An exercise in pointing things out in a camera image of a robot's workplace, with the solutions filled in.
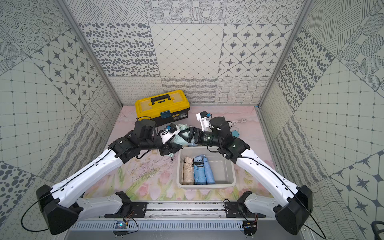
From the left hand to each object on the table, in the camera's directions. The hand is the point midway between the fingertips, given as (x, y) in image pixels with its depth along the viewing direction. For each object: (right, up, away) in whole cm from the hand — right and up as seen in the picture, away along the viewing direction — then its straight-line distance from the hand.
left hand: (178, 137), depth 70 cm
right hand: (+3, +1, -2) cm, 3 cm away
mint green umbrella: (-3, -8, -1) cm, 9 cm away
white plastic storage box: (+25, -21, +18) cm, 37 cm away
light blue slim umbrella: (+10, -23, +10) cm, 28 cm away
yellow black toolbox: (-14, +16, +29) cm, 36 cm away
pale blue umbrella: (+16, -23, +10) cm, 30 cm away
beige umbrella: (+4, -21, +12) cm, 24 cm away
